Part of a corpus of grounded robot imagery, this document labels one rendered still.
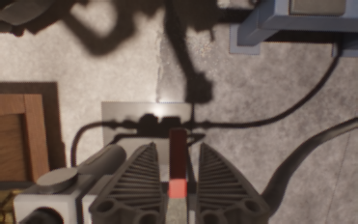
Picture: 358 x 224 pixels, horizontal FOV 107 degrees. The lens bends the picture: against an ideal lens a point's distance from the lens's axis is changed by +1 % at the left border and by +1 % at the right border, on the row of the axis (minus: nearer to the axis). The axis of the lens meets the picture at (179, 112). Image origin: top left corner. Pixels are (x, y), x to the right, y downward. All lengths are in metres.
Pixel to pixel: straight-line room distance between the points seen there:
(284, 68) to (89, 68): 0.89
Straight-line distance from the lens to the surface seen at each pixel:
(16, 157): 0.80
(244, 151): 0.76
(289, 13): 0.53
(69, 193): 0.27
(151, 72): 0.65
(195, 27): 0.69
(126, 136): 0.69
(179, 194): 0.18
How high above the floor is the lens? 0.63
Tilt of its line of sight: 83 degrees down
